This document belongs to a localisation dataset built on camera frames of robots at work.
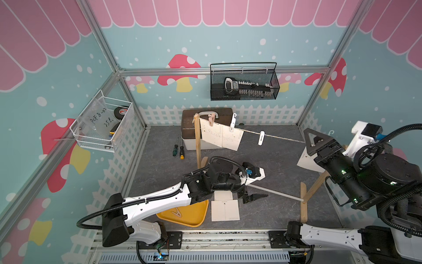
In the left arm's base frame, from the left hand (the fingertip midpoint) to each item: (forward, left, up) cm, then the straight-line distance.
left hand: (262, 183), depth 61 cm
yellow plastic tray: (-4, +29, -30) cm, 42 cm away
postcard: (+16, +11, +6) cm, 21 cm away
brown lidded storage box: (+58, +14, -19) cm, 63 cm away
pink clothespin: (-3, +36, -28) cm, 46 cm away
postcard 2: (+7, +14, -30) cm, 34 cm away
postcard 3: (-1, +12, -29) cm, 32 cm away
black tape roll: (+35, +66, +3) cm, 74 cm away
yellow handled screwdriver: (+34, +40, -28) cm, 60 cm away
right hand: (+5, -9, +23) cm, 25 cm away
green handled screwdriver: (+37, +44, -29) cm, 65 cm away
